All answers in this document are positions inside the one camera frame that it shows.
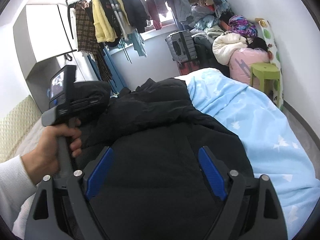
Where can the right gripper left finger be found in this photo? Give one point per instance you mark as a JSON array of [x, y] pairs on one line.
[[47, 218]]

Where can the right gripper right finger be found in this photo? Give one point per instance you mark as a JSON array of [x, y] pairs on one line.
[[251, 208]]

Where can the black puffer coat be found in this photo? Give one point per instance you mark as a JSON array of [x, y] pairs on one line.
[[155, 188]]

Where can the white sleeve left forearm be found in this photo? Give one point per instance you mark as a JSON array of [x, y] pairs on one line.
[[8, 178]]

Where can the left hand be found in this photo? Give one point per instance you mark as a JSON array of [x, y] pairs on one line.
[[42, 160]]

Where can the beige quilt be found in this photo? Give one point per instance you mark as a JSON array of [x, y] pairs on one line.
[[24, 194]]

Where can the plaid brown coat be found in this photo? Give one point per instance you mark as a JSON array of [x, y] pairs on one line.
[[87, 41]]

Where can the cream padded headboard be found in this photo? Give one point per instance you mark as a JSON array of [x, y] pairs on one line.
[[16, 126]]

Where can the light blue star bedsheet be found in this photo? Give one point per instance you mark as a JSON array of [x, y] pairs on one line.
[[270, 144]]

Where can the yellow fleece jacket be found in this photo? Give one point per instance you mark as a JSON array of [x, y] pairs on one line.
[[104, 32]]

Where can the grey suitcase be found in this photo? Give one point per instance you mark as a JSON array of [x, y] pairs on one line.
[[181, 46]]

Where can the green plastic stool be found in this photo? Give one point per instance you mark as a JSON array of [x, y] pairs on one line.
[[266, 72]]

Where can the cream white puffer jacket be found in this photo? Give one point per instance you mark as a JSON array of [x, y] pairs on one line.
[[225, 45]]

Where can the polka dot board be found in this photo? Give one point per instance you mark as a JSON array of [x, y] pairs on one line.
[[273, 54]]

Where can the purple patterned jacket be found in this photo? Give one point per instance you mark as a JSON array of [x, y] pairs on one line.
[[240, 25]]

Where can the white wall cabinet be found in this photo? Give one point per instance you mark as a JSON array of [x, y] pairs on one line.
[[45, 41]]

